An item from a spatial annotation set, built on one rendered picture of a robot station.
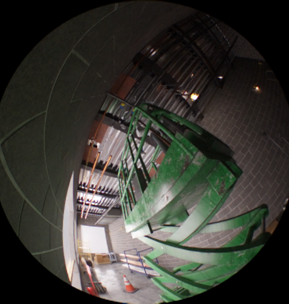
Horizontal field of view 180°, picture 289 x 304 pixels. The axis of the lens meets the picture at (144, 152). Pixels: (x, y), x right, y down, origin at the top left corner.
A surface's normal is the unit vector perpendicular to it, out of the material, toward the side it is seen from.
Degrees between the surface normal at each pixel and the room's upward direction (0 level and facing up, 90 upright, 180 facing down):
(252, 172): 90
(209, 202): 90
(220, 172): 90
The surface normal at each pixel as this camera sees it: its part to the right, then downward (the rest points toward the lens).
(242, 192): -0.79, -0.32
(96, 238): 0.55, -0.75
